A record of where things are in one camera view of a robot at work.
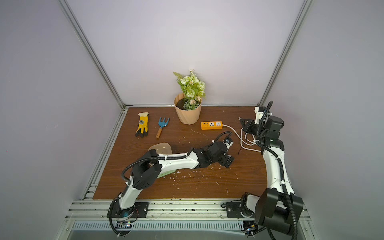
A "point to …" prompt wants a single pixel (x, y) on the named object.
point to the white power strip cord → (240, 138)
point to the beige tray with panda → (161, 148)
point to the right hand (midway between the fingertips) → (242, 118)
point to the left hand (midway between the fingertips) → (231, 153)
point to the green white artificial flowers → (193, 89)
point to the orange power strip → (212, 125)
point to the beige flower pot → (187, 117)
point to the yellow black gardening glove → (142, 130)
